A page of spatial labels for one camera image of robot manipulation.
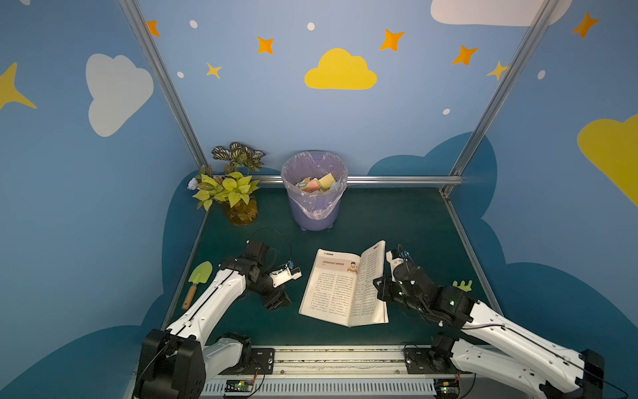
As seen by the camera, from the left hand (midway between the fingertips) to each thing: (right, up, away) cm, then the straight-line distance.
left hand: (282, 289), depth 82 cm
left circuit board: (-11, -25, -10) cm, 29 cm away
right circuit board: (+50, -26, -10) cm, 58 cm away
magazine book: (+20, -1, +6) cm, 21 cm away
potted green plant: (-19, +35, +6) cm, 41 cm away
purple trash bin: (+7, +21, +22) cm, 31 cm away
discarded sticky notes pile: (+13, +38, +22) cm, 46 cm away
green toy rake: (+66, -2, +7) cm, 66 cm away
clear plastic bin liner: (+11, +45, +18) cm, 50 cm away
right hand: (+30, +5, -6) cm, 31 cm away
